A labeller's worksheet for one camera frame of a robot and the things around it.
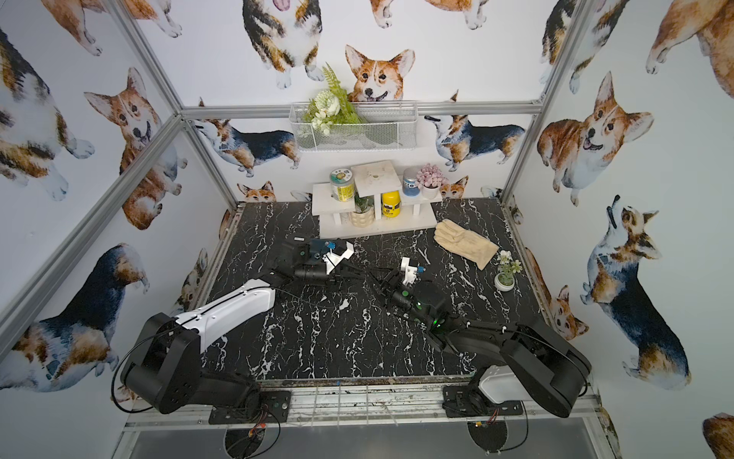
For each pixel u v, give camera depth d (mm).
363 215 1068
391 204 1093
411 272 768
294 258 657
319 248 690
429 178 932
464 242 1074
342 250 684
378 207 1099
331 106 775
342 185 956
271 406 739
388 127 926
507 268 903
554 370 429
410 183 977
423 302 617
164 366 423
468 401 674
